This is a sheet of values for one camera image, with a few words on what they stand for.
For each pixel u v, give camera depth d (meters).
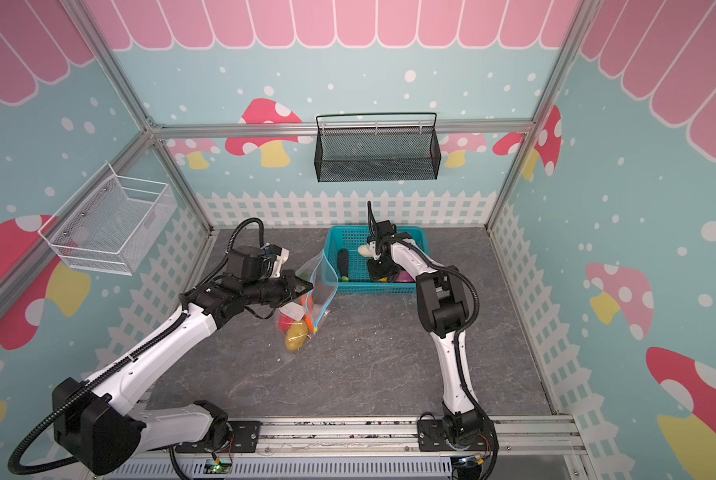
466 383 0.63
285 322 0.89
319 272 0.79
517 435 0.76
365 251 1.08
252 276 0.61
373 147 0.94
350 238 1.09
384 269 0.92
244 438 0.75
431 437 0.74
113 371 0.42
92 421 0.39
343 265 1.05
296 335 0.86
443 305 0.60
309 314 0.85
